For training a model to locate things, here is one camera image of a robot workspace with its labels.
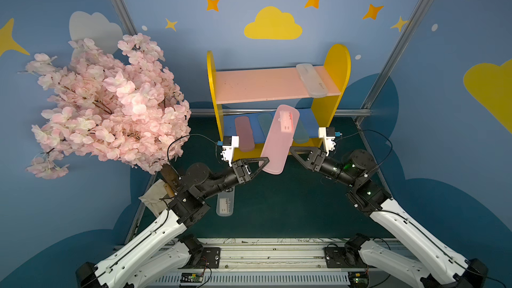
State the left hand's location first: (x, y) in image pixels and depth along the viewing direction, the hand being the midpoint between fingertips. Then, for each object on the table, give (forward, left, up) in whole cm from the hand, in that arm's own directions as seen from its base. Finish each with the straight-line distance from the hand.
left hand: (268, 160), depth 55 cm
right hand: (+6, -8, -3) cm, 10 cm away
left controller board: (-25, +26, -42) cm, 55 cm away
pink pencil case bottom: (+29, +9, -23) cm, 38 cm away
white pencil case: (+2, +17, -40) cm, 44 cm away
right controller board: (-24, -36, -43) cm, 61 cm away
